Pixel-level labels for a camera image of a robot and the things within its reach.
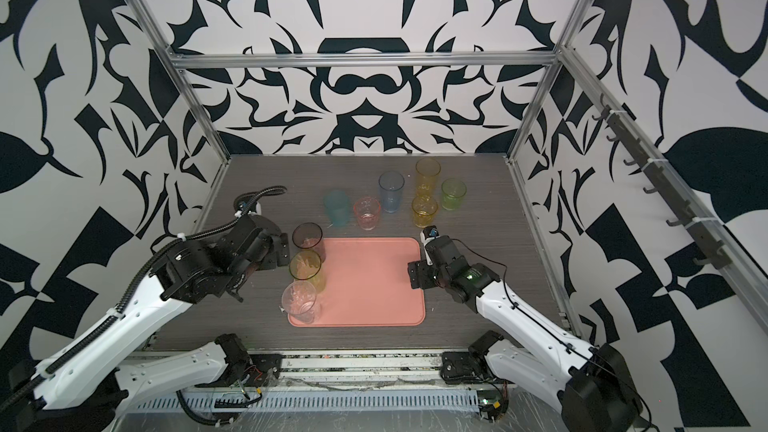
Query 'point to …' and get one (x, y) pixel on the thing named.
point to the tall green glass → (305, 265)
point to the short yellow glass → (424, 207)
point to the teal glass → (337, 203)
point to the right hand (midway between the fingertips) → (423, 265)
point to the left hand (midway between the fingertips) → (269, 237)
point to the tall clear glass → (298, 300)
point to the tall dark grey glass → (309, 236)
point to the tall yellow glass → (427, 168)
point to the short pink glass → (367, 210)
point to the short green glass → (453, 191)
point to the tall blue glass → (391, 184)
